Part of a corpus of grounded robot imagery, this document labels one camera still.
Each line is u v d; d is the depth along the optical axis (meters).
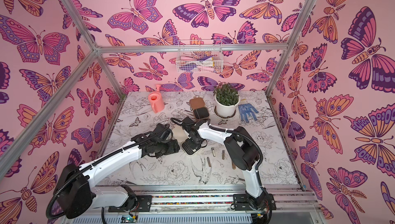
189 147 0.81
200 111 1.10
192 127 0.71
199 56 0.96
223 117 1.06
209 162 0.88
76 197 0.40
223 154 0.90
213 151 0.91
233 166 0.85
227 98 0.95
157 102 1.03
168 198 0.76
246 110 1.09
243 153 0.50
